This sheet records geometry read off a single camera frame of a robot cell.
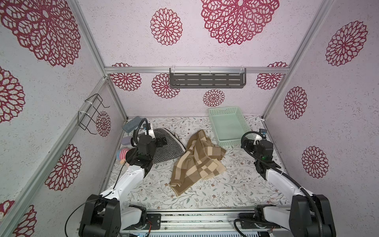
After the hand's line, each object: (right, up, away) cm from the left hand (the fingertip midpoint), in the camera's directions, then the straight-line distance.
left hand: (157, 132), depth 84 cm
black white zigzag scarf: (+8, -11, +15) cm, 20 cm away
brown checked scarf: (+26, -18, +10) cm, 33 cm away
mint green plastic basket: (+49, +6, +34) cm, 61 cm away
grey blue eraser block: (-25, +6, +28) cm, 38 cm away
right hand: (+54, -2, +1) cm, 54 cm away
